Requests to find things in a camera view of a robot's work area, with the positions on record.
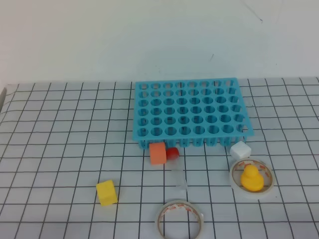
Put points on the red-capped clear test tube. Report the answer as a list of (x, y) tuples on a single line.
[(175, 163)]

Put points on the blue test tube rack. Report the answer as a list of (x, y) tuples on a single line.
[(184, 112)]

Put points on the orange foam cylinder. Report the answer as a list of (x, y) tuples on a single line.
[(157, 153)]

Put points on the white foam cube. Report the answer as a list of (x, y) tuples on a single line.
[(240, 150)]

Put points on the front tape roll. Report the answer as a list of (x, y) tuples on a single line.
[(179, 219)]

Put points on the yellow foam cube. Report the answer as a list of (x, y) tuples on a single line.
[(106, 193)]

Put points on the tape roll under duck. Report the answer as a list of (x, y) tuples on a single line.
[(266, 171)]

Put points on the yellow rubber duck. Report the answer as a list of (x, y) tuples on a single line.
[(251, 179)]

